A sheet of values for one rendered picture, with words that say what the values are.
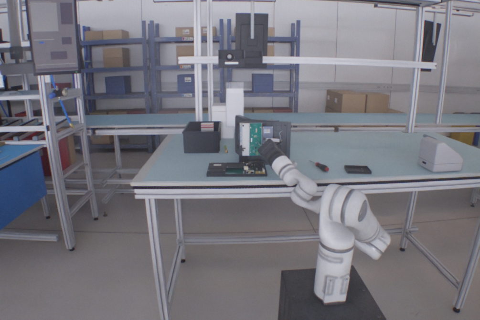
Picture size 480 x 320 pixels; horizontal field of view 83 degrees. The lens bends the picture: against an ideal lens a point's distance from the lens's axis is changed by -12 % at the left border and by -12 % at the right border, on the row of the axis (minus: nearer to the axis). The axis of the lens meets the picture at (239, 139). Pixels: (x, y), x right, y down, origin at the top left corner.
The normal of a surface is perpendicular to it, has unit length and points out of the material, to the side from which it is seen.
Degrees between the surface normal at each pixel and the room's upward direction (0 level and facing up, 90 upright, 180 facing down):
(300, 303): 0
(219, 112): 90
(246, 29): 98
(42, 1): 101
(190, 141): 90
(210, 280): 0
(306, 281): 0
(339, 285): 90
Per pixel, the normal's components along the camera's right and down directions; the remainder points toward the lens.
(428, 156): -1.00, 0.02
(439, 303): 0.00, -0.97
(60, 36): 0.45, 0.40
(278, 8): 0.04, 0.25
